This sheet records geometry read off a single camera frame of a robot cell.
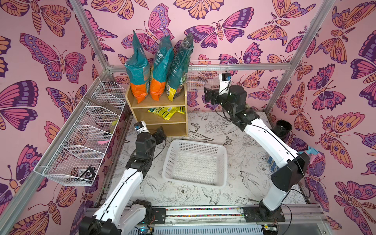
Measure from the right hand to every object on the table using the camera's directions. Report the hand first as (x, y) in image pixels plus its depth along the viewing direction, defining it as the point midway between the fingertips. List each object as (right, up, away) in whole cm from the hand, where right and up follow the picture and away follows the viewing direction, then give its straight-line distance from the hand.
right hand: (209, 87), depth 72 cm
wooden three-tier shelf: (-18, -19, +25) cm, 36 cm away
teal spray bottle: (+56, -32, +8) cm, 65 cm away
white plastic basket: (-6, -42, +21) cm, 48 cm away
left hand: (-26, -20, +7) cm, 33 cm away
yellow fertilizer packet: (-24, -11, +21) cm, 33 cm away
